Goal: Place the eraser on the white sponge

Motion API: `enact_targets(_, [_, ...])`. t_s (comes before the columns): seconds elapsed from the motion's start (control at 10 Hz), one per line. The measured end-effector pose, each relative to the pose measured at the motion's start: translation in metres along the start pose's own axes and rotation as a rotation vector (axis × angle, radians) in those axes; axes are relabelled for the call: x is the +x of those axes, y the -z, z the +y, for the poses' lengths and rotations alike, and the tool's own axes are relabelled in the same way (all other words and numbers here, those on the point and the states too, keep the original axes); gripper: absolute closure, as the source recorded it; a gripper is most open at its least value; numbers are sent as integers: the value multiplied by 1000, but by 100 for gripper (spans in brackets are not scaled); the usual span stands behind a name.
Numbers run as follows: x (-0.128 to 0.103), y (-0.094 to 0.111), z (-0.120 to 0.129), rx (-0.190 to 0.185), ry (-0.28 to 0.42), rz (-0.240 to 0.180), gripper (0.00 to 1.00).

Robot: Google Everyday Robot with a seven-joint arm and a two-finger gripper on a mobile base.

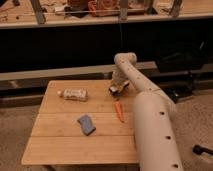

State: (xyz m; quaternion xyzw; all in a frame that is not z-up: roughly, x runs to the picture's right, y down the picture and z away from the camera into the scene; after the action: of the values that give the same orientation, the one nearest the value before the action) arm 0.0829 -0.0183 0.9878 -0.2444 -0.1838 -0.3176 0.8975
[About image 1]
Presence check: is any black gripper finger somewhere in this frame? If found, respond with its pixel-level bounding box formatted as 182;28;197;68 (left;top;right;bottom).
109;85;122;96

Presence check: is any blue grey eraser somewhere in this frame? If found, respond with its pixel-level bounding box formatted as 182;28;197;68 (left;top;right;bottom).
78;115;96;136

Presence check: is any long workbench shelf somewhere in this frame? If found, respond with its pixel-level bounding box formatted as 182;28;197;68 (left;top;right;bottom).
0;0;213;29

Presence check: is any black chair base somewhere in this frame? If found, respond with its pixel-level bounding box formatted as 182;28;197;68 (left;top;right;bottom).
155;41;213;104

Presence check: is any light wooden table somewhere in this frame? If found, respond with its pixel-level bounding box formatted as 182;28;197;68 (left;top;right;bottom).
22;80;138;165

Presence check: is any orange carrot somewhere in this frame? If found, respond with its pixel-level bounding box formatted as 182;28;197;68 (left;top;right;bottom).
114;101;124;123

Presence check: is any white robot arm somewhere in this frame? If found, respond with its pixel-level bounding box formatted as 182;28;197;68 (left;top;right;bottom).
109;52;184;171

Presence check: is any white plastic bottle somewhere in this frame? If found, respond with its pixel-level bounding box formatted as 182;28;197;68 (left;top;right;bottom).
57;89;88;101

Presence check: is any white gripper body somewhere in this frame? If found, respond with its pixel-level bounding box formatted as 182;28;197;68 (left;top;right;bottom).
110;70;129;90

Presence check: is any black caster wheel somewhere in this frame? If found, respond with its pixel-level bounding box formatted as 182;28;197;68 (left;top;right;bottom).
192;145;213;156

